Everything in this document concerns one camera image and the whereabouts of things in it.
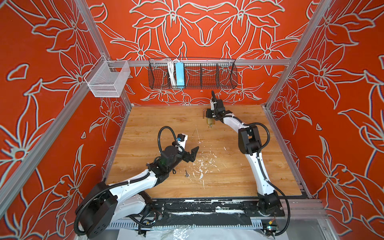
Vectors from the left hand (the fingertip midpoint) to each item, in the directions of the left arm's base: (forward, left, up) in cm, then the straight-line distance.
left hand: (191, 143), depth 79 cm
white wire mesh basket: (+37, +57, +14) cm, 69 cm away
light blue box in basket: (+37, +9, +18) cm, 42 cm away
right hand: (+37, -9, -11) cm, 39 cm away
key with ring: (+25, -12, -16) cm, 32 cm away
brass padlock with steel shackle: (+30, -13, -16) cm, 36 cm away
